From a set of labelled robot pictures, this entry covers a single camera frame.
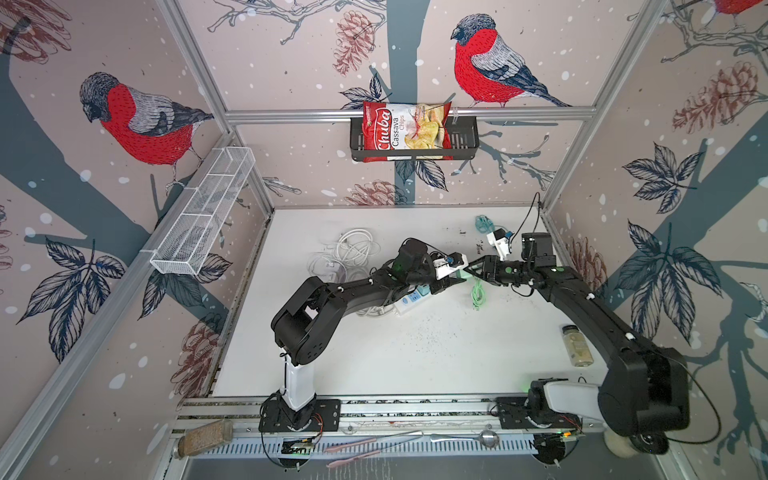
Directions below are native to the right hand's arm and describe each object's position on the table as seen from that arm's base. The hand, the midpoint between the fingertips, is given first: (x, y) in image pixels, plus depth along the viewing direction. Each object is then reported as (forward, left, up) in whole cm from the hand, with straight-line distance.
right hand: (465, 273), depth 81 cm
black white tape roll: (-36, -33, -14) cm, 51 cm away
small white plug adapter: (+6, +41, -8) cm, 42 cm away
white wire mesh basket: (+8, +71, +16) cm, 74 cm away
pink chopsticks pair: (-42, +30, -15) cm, 53 cm away
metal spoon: (-36, -4, -16) cm, 39 cm away
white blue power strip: (-2, +18, -15) cm, 23 cm away
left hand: (+1, +1, 0) cm, 1 cm away
